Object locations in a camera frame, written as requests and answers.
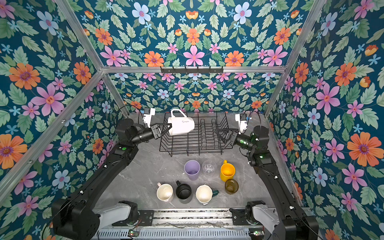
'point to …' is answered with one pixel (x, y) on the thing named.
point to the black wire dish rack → (203, 138)
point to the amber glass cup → (231, 186)
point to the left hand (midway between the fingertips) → (172, 123)
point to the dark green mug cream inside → (204, 193)
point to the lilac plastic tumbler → (192, 168)
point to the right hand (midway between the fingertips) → (220, 130)
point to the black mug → (183, 191)
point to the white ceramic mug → (180, 123)
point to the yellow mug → (227, 170)
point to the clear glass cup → (209, 168)
